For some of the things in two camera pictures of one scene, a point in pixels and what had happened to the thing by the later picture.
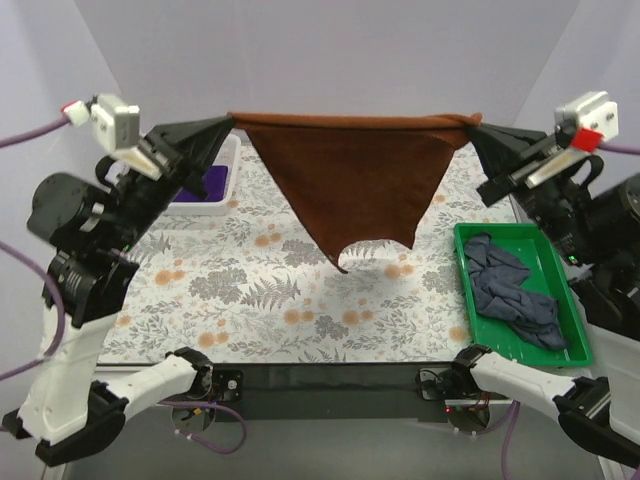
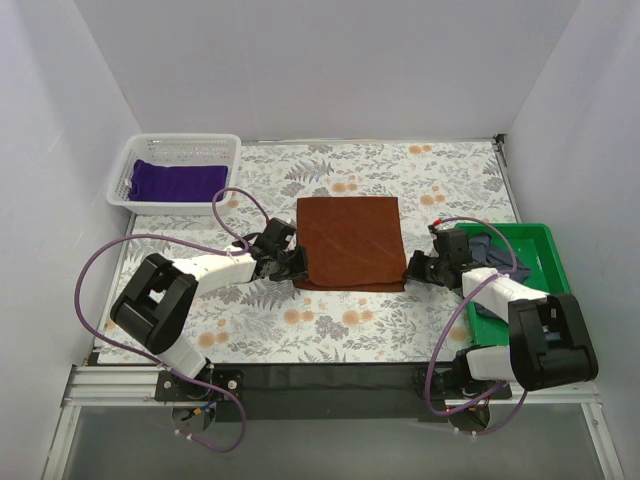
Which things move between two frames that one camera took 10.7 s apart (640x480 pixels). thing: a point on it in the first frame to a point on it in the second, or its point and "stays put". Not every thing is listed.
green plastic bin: x=525 y=244 stays put
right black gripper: x=514 y=166 to x=426 y=267
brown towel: x=360 y=176 to x=351 y=244
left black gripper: x=163 y=163 to x=289 y=263
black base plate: x=340 y=391 stays put
